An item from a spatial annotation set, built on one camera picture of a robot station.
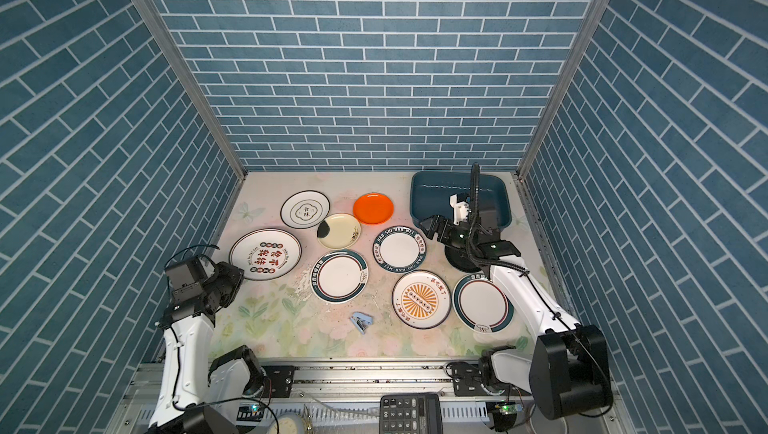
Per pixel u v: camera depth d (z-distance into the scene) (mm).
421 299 872
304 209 1083
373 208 1092
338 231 1025
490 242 633
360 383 752
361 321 823
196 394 424
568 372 400
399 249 994
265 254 882
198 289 600
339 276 918
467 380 736
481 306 884
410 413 680
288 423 653
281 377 741
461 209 758
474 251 618
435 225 733
